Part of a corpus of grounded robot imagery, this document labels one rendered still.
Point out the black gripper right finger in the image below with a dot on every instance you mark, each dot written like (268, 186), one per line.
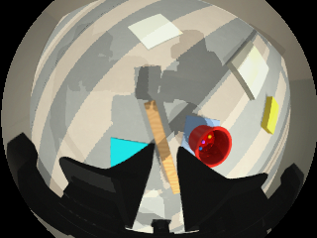
(203, 190)

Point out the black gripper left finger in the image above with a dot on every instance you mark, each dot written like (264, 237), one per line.
(124, 184)

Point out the yellow flat block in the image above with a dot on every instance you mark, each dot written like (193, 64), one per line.
(270, 115)

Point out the wooden plank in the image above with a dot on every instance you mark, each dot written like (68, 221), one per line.
(163, 146)

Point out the red cup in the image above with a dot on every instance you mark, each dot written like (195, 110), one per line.
(215, 150)

